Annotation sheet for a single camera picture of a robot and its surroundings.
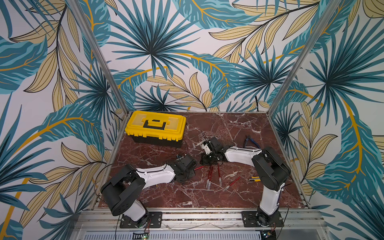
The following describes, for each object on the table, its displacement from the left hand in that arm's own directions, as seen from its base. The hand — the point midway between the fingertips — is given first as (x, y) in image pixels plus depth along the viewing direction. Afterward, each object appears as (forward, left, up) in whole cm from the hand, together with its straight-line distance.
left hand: (191, 175), depth 88 cm
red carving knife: (+5, -5, -1) cm, 8 cm away
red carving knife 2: (-3, -9, 0) cm, 10 cm away
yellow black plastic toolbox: (+21, +20, +16) cm, 33 cm away
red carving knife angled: (-6, -20, 0) cm, 21 cm away
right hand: (+9, -5, 0) cm, 10 cm away
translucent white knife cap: (+20, -1, 0) cm, 20 cm away
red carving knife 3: (-4, -10, 0) cm, 11 cm away
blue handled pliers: (+28, -40, 0) cm, 49 cm away
